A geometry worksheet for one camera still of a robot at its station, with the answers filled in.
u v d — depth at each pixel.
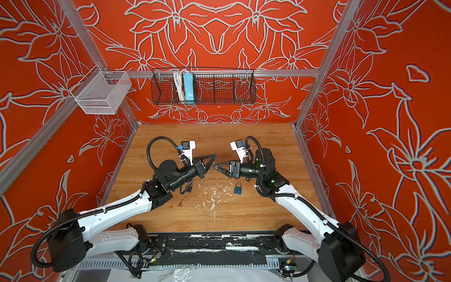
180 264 0.70
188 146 0.62
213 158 0.67
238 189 0.89
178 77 0.88
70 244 0.39
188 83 0.90
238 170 0.61
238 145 0.64
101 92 0.92
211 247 0.73
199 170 0.60
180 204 0.85
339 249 0.39
